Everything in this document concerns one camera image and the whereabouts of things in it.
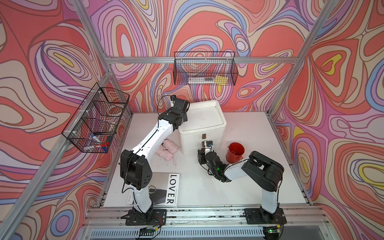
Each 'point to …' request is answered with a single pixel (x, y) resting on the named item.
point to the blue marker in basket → (94, 137)
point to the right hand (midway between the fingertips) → (201, 153)
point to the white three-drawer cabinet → (205, 122)
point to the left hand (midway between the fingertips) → (181, 114)
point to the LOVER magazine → (164, 190)
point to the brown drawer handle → (204, 136)
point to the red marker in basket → (105, 144)
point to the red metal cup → (235, 151)
